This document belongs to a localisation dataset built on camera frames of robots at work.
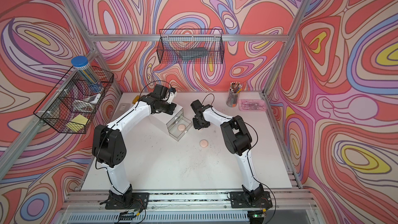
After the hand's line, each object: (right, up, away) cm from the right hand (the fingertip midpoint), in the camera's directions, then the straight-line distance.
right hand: (200, 128), depth 100 cm
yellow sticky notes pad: (-52, +8, -37) cm, 64 cm away
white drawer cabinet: (-22, +7, -14) cm, 27 cm away
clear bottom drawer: (-18, 0, -4) cm, 18 cm away
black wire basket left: (-64, +16, -26) cm, 71 cm away
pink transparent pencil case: (+38, +15, +11) cm, 42 cm away
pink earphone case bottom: (+2, -7, -9) cm, 12 cm away
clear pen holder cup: (+23, +26, +1) cm, 34 cm away
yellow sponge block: (-47, +20, +10) cm, 52 cm away
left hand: (-16, +12, -7) cm, 21 cm away
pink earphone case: (-13, +1, -2) cm, 13 cm away
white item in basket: (-52, +18, -27) cm, 61 cm away
